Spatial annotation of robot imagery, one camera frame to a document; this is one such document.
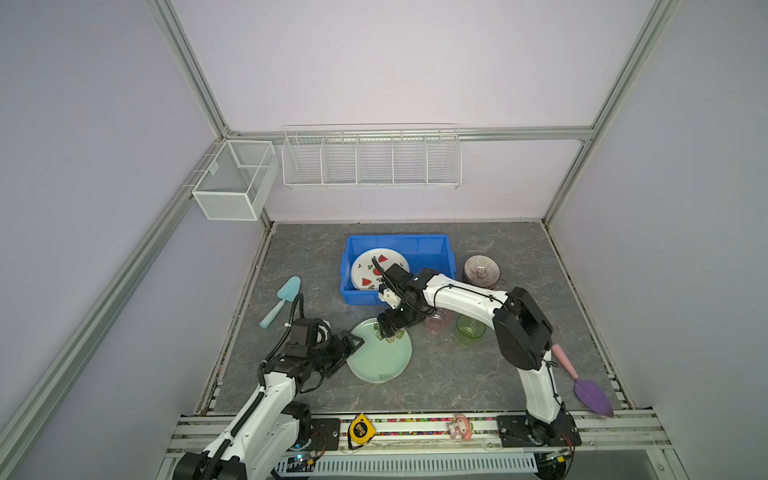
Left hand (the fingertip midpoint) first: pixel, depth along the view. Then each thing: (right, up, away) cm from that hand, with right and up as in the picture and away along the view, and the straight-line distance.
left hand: (356, 353), depth 82 cm
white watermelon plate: (0, +21, +16) cm, 26 cm away
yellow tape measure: (+3, -16, -9) cm, 19 cm away
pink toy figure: (+27, -15, -10) cm, 32 cm away
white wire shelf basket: (+5, +61, +18) cm, 64 cm away
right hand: (+10, +5, +6) cm, 13 cm away
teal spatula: (-26, +15, +19) cm, 35 cm away
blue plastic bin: (+21, +28, +30) cm, 46 cm away
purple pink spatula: (+64, -10, -2) cm, 65 cm away
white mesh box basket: (-43, +51, +17) cm, 69 cm away
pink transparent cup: (+25, +6, +11) cm, 28 cm away
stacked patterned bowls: (+39, +22, +14) cm, 47 cm away
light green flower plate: (+6, -3, +2) cm, 7 cm away
